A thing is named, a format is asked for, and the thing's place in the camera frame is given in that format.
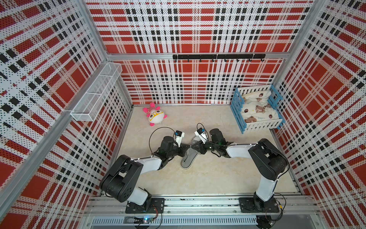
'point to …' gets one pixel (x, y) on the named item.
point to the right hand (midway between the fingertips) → (194, 145)
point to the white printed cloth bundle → (255, 108)
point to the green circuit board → (144, 219)
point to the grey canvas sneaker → (190, 154)
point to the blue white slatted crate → (274, 100)
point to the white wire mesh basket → (87, 107)
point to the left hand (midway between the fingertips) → (190, 145)
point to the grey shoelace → (190, 149)
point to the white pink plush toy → (155, 115)
